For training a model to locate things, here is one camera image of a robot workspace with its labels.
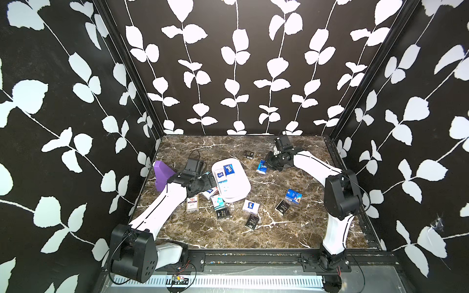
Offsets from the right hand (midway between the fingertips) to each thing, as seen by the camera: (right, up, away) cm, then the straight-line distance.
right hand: (261, 160), depth 94 cm
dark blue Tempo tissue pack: (+1, -4, 0) cm, 4 cm away
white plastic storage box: (-16, -10, +1) cm, 19 cm away
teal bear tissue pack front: (-22, -21, -6) cm, 31 cm away
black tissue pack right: (+10, -23, -6) cm, 26 cm away
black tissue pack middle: (-19, -25, -8) cm, 33 cm away
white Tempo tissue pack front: (-6, -23, -7) cm, 24 cm away
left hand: (-26, -10, -9) cm, 29 cm away
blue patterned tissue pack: (+16, -18, -4) cm, 24 cm away
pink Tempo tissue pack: (-26, -17, -3) cm, 31 cm away
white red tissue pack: (-35, -21, -5) cm, 41 cm away
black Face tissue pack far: (-5, +3, +14) cm, 15 cm away
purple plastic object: (-47, -5, -11) cm, 49 cm away
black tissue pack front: (-6, -29, -10) cm, 31 cm away
